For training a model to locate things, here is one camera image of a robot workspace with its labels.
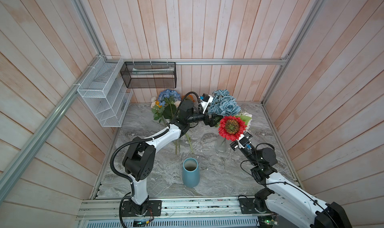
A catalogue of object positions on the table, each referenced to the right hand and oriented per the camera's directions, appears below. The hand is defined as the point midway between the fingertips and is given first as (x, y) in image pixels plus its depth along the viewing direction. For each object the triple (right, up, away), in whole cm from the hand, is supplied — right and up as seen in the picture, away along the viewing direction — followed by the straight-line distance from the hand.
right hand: (230, 126), depth 68 cm
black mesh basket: (-48, +35, +39) cm, 71 cm away
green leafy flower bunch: (-19, -11, +29) cm, 36 cm away
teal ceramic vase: (-18, -21, -2) cm, 28 cm away
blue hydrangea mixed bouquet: (-38, +12, +43) cm, 59 cm away
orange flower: (-19, +15, +9) cm, 26 cm away
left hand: (-3, +5, +7) cm, 9 cm away
